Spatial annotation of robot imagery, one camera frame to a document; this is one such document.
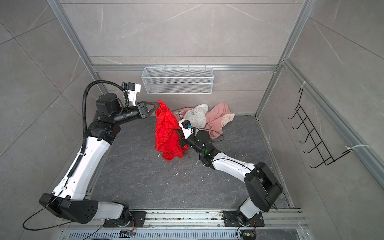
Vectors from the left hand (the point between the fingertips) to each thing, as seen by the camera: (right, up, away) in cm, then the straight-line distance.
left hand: (159, 102), depth 62 cm
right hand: (+5, -10, +14) cm, 18 cm away
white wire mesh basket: (+3, +22, +38) cm, 44 cm away
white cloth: (+17, -3, +42) cm, 45 cm away
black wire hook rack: (+70, -15, +6) cm, 72 cm away
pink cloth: (+33, -1, +51) cm, 61 cm away
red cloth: (+1, -18, +12) cm, 22 cm away
